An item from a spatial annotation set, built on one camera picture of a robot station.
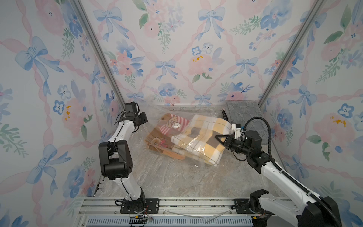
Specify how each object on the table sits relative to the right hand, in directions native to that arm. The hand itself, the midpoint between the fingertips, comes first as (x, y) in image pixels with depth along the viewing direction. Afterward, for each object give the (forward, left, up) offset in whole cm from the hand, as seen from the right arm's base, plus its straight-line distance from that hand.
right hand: (217, 137), depth 77 cm
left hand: (+20, +45, -6) cm, 50 cm away
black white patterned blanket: (+31, -13, -17) cm, 38 cm away
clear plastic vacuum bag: (+32, +43, -17) cm, 56 cm away
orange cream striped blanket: (-2, +11, 0) cm, 11 cm away
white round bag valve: (+12, +23, -5) cm, 27 cm away
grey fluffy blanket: (+27, -20, -9) cm, 35 cm away
